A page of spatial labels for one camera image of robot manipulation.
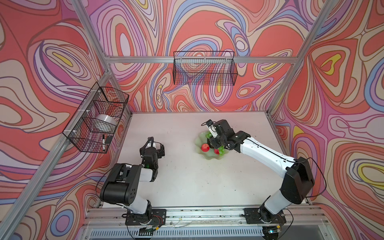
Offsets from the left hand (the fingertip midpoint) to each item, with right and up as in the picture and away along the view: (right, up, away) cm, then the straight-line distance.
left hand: (154, 144), depth 93 cm
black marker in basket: (-19, +3, -21) cm, 29 cm away
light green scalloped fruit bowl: (+30, +3, +5) cm, 31 cm away
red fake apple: (+32, -3, +2) cm, 33 cm away
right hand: (+38, +3, -8) cm, 39 cm away
